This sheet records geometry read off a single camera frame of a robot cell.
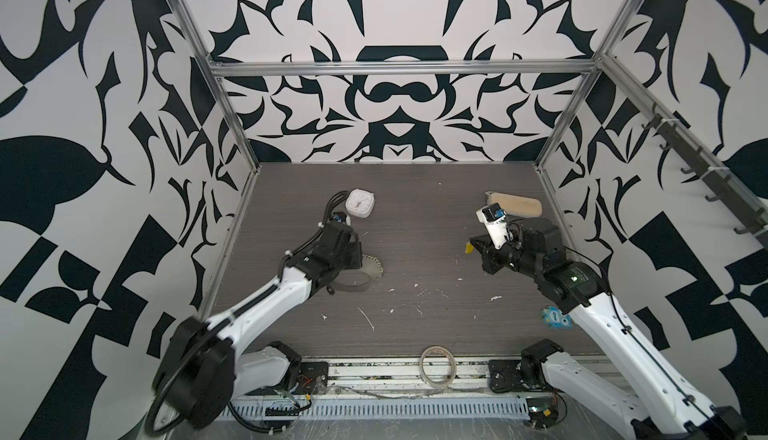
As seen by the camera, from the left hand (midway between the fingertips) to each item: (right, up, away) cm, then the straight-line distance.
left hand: (359, 244), depth 84 cm
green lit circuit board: (+44, -37, -13) cm, 59 cm away
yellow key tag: (+28, 0, -10) cm, 29 cm away
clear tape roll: (+16, -30, -10) cm, 35 cm away
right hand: (+29, +3, -11) cm, 31 cm away
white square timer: (-1, +11, +20) cm, 23 cm away
